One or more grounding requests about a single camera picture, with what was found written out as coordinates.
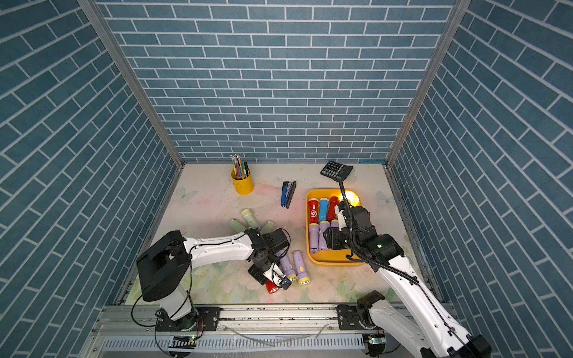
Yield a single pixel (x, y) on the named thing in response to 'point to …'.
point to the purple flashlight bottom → (313, 238)
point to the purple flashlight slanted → (323, 226)
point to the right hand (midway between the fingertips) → (332, 234)
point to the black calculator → (336, 171)
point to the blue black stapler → (287, 192)
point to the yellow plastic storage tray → (332, 256)
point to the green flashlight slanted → (268, 227)
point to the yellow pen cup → (243, 186)
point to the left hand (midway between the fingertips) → (274, 274)
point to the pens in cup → (242, 168)
